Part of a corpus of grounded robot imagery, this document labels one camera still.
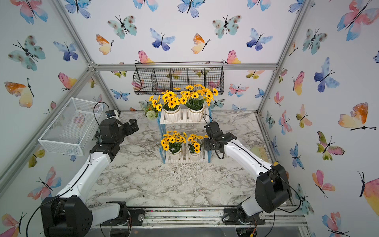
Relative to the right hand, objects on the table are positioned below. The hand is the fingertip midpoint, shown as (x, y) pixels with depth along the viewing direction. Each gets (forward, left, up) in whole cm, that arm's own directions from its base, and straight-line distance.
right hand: (209, 142), depth 85 cm
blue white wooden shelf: (-4, +14, -13) cm, 19 cm away
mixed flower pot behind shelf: (+25, +39, +2) cm, 47 cm away
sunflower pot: (-2, +20, +3) cm, 21 cm away
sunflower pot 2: (-5, +8, +2) cm, 9 cm away
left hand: (+5, +44, +11) cm, 46 cm away
